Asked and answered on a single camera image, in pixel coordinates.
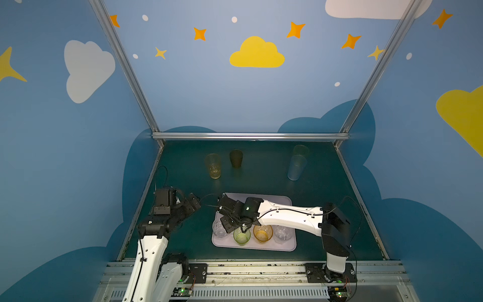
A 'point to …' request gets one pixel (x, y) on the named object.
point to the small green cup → (240, 237)
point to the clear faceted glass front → (282, 234)
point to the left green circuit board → (183, 291)
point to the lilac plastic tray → (229, 243)
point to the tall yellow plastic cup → (214, 162)
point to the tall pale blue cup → (297, 165)
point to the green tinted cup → (300, 150)
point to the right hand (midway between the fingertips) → (227, 221)
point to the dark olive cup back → (236, 156)
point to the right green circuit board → (343, 294)
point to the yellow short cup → (263, 233)
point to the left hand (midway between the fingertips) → (196, 204)
